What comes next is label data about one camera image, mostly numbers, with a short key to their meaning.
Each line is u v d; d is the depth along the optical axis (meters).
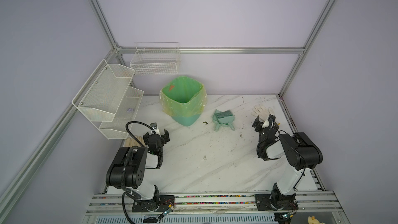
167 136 0.87
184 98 0.84
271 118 0.80
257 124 0.86
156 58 0.96
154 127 0.80
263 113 1.10
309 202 0.75
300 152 0.49
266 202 0.73
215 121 1.04
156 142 0.72
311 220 0.66
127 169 0.44
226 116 1.07
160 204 0.73
